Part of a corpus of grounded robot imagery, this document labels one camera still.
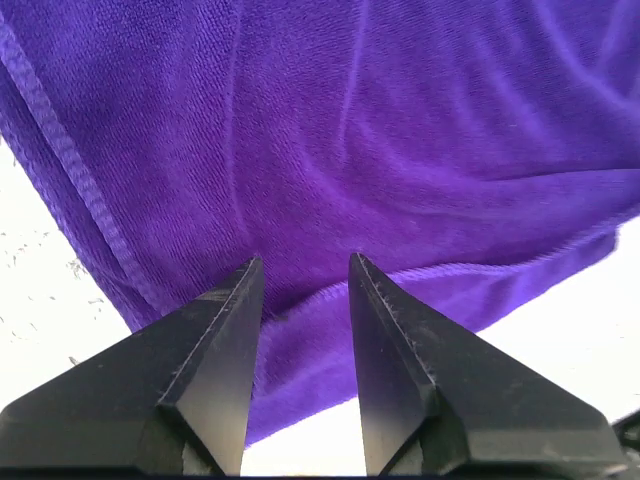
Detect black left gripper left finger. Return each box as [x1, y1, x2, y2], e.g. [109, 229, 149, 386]
[1, 258, 264, 475]

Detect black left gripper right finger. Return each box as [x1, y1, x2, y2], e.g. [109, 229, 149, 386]
[348, 254, 628, 475]

